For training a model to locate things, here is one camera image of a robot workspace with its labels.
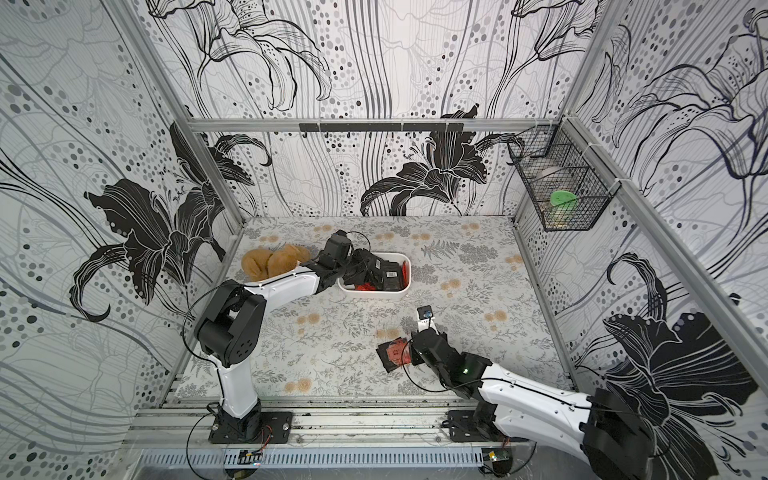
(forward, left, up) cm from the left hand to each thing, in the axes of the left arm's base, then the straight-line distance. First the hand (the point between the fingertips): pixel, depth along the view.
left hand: (373, 262), depth 95 cm
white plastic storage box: (-7, +3, -6) cm, 10 cm away
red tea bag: (-2, -10, -3) cm, 11 cm away
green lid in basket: (+6, -52, +25) cm, 58 cm away
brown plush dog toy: (-2, +37, 0) cm, 37 cm away
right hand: (-22, -14, -3) cm, 26 cm away
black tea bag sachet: (-3, -4, -3) cm, 6 cm away
